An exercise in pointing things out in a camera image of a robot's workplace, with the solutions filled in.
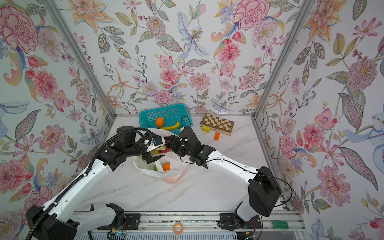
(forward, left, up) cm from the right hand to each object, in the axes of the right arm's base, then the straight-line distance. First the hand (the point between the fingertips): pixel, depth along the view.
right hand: (164, 143), depth 76 cm
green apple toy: (-5, +8, -19) cm, 21 cm away
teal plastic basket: (+38, +8, -21) cm, 44 cm away
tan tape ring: (-34, -7, -24) cm, 43 cm away
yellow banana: (+28, +2, -21) cm, 35 cm away
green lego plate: (-30, -58, -23) cm, 69 cm away
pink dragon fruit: (-4, -1, -1) cm, 4 cm away
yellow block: (+28, -22, -21) cm, 41 cm away
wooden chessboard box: (+34, -31, -22) cm, 51 cm away
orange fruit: (+30, +11, -16) cm, 35 cm away
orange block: (+23, -30, -23) cm, 45 cm away
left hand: (-2, +1, +2) cm, 3 cm away
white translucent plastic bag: (-8, -4, -10) cm, 14 cm away
